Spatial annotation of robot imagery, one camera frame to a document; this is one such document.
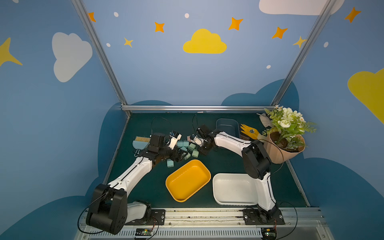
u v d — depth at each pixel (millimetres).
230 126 1139
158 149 663
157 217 752
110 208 409
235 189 945
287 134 808
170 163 922
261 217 662
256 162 546
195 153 959
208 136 748
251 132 1070
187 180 863
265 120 1183
